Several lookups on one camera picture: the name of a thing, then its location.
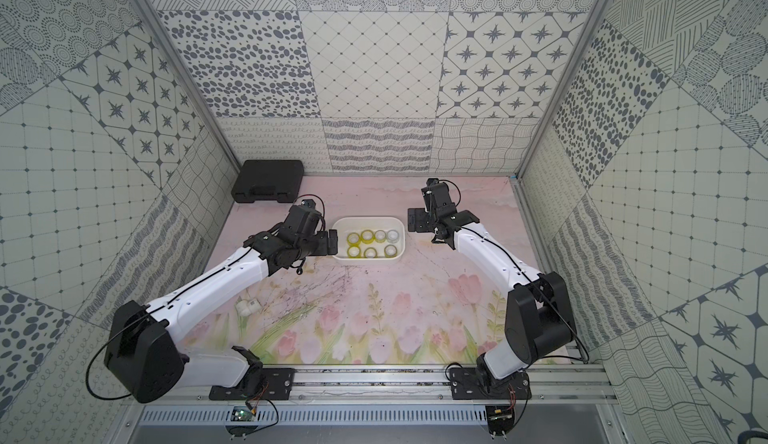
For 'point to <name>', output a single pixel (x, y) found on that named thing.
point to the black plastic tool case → (269, 180)
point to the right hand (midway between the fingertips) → (428, 219)
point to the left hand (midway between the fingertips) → (322, 233)
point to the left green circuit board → (241, 414)
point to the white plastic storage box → (379, 225)
